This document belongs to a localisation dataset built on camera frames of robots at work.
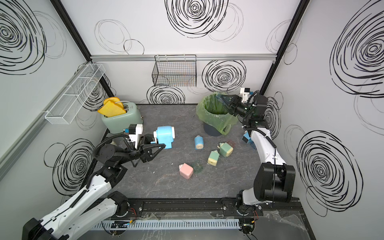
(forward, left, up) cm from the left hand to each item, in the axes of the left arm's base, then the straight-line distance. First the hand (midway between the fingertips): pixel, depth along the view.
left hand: (163, 144), depth 59 cm
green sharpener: (+13, -31, -27) cm, 43 cm away
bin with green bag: (+41, -24, -22) cm, 52 cm away
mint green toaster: (+28, +37, -24) cm, 52 cm away
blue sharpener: (+17, -15, -27) cm, 35 cm away
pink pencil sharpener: (0, -8, -28) cm, 29 cm away
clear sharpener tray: (+5, -15, -33) cm, 37 cm away
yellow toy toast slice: (+32, +40, -15) cm, 54 cm away
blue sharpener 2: (+23, -46, -29) cm, 59 cm away
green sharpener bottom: (+8, -23, -28) cm, 37 cm away
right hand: (+25, -26, +2) cm, 36 cm away
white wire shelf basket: (+21, +51, -2) cm, 55 cm away
